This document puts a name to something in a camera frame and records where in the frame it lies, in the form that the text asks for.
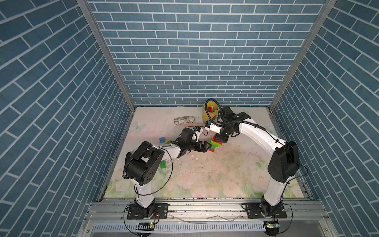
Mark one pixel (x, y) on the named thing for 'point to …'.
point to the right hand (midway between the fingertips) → (218, 137)
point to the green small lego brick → (213, 146)
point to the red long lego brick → (213, 139)
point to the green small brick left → (163, 164)
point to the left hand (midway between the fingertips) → (209, 146)
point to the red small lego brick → (211, 149)
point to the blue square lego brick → (162, 139)
